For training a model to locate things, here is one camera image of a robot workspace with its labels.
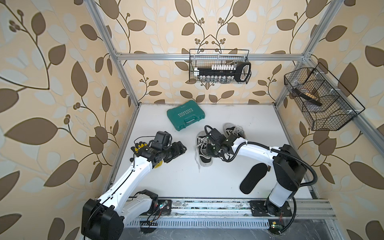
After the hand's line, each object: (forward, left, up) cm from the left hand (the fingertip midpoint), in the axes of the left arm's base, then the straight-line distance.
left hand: (180, 149), depth 79 cm
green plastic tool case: (+34, 0, -10) cm, 35 cm away
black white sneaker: (+21, -31, -10) cm, 39 cm away
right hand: (+3, -15, -9) cm, 18 cm away
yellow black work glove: (-11, +13, +20) cm, 26 cm away
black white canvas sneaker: (+11, -12, -9) cm, 18 cm away
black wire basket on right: (+14, -73, +21) cm, 77 cm away
